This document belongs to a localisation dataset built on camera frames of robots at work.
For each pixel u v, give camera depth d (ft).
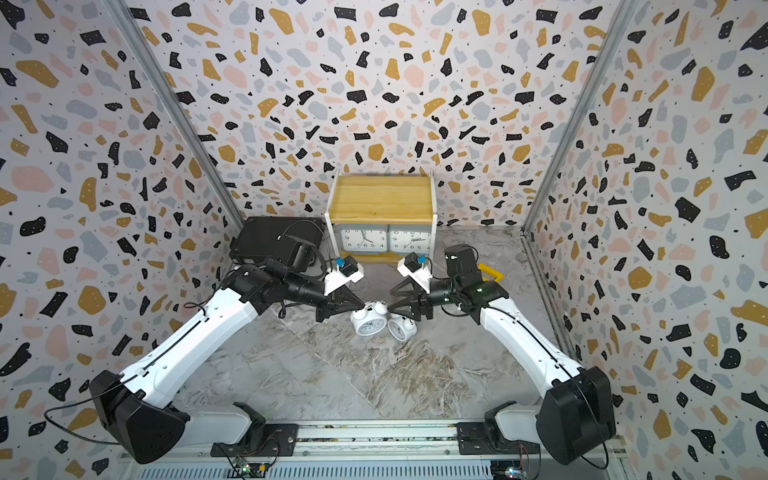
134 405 1.24
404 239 2.94
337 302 1.97
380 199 2.73
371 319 2.33
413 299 2.09
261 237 3.72
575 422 1.32
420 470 2.56
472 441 2.40
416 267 2.06
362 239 2.94
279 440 2.41
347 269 1.93
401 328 2.82
